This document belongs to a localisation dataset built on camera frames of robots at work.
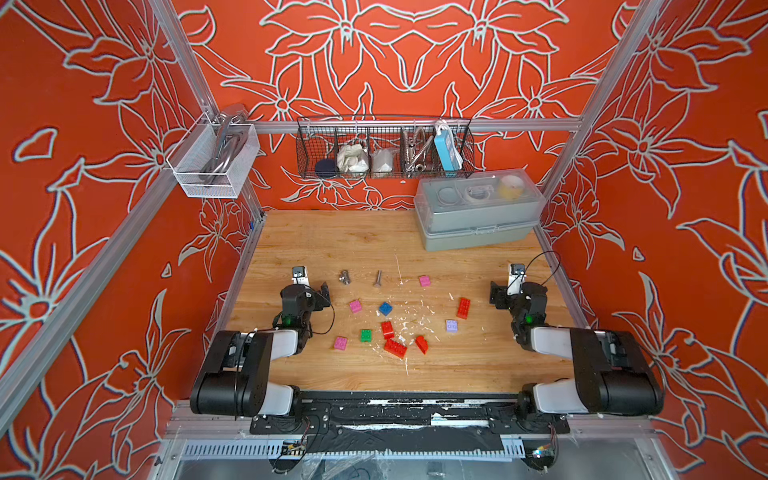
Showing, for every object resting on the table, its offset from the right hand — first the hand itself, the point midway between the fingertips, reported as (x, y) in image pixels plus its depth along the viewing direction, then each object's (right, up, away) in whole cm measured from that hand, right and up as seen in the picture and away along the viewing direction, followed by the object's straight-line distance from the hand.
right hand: (501, 279), depth 92 cm
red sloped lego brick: (-26, -17, -8) cm, 33 cm away
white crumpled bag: (-47, +38, 0) cm, 61 cm away
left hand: (-61, -1, +1) cm, 61 cm away
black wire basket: (-39, +44, +8) cm, 60 cm away
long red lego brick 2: (-34, -19, -9) cm, 40 cm away
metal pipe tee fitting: (-50, 0, +6) cm, 51 cm away
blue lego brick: (-37, -9, -1) cm, 38 cm away
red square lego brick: (-36, -15, -5) cm, 39 cm away
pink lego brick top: (-23, -2, +6) cm, 24 cm away
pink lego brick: (-46, -9, +1) cm, 47 cm away
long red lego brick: (-12, -9, 0) cm, 15 cm away
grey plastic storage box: (-4, +23, +8) cm, 25 cm away
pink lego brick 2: (-50, -18, -7) cm, 53 cm away
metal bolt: (-39, -1, +8) cm, 40 cm away
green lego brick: (-42, -16, -6) cm, 46 cm away
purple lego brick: (-17, -13, -4) cm, 22 cm away
